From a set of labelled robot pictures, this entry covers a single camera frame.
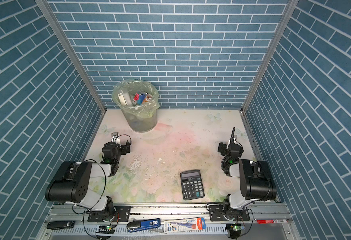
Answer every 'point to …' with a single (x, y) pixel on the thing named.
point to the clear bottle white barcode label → (122, 99)
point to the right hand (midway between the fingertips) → (229, 141)
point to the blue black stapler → (142, 224)
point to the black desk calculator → (192, 184)
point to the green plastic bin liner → (147, 110)
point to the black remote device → (60, 225)
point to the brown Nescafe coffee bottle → (148, 97)
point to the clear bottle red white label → (136, 98)
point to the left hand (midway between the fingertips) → (120, 140)
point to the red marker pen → (272, 221)
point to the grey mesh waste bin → (139, 125)
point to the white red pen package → (172, 226)
